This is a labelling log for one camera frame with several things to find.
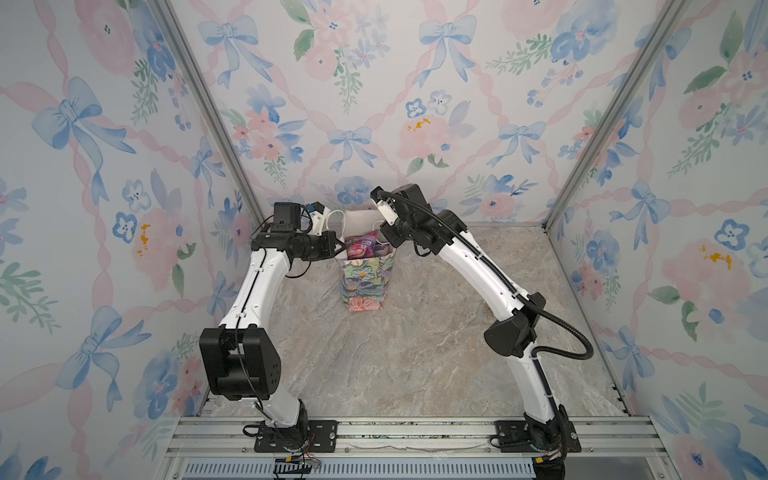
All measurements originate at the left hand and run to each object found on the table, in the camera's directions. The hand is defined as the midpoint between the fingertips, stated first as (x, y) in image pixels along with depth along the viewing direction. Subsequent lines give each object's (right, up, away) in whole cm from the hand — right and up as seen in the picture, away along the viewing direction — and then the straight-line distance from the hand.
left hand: (346, 243), depth 82 cm
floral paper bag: (+6, -5, -3) cm, 9 cm away
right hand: (+12, +7, +1) cm, 14 cm away
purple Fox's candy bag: (+3, -1, +5) cm, 7 cm away
